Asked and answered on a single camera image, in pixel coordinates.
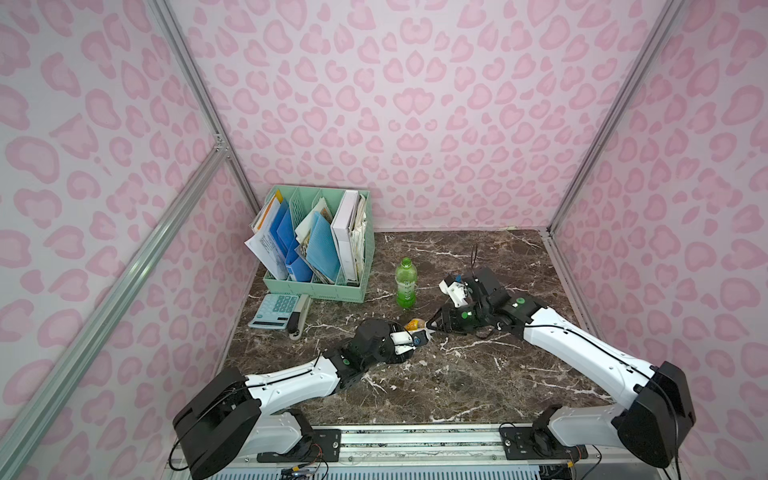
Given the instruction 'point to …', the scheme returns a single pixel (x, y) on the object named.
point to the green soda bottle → (406, 277)
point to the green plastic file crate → (293, 286)
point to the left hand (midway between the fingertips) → (411, 324)
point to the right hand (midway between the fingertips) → (428, 327)
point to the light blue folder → (322, 249)
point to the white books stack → (349, 226)
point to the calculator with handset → (281, 311)
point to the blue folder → (298, 264)
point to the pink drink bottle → (414, 324)
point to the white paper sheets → (263, 244)
